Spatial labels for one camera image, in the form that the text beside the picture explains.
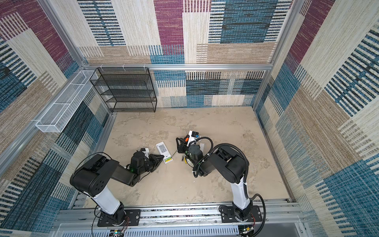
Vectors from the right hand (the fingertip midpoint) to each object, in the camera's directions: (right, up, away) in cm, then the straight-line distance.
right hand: (176, 141), depth 91 cm
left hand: (-7, -10, +1) cm, 12 cm away
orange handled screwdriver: (+6, +1, -6) cm, 9 cm away
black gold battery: (+4, -11, +3) cm, 12 cm away
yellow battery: (+5, -12, 0) cm, 13 cm away
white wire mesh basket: (-55, +14, -19) cm, 60 cm away
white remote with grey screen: (-9, -7, +4) cm, 12 cm away
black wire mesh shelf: (-39, +36, +20) cm, 57 cm away
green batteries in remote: (-5, -12, +1) cm, 13 cm away
